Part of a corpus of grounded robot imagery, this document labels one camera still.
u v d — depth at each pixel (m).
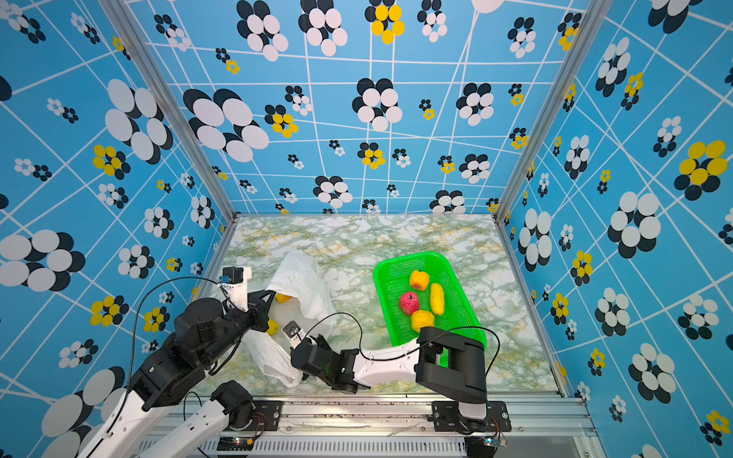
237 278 0.54
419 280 0.95
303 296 0.74
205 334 0.47
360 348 0.59
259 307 0.57
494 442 0.68
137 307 0.77
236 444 0.72
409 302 0.88
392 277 0.98
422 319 0.84
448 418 0.72
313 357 0.58
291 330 0.67
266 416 0.72
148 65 0.77
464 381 0.45
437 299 0.91
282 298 0.67
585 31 0.71
